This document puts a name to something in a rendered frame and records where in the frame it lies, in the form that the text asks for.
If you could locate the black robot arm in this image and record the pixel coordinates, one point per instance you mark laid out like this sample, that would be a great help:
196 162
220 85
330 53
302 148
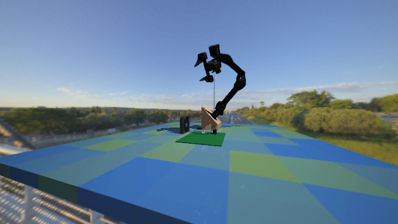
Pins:
238 85

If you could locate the black computer fan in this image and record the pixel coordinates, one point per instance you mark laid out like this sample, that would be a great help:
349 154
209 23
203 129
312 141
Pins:
184 124

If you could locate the green circuit board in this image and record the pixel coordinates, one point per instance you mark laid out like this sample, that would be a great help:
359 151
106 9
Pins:
203 138

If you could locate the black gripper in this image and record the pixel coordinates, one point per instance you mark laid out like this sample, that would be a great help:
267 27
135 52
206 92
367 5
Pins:
202 57

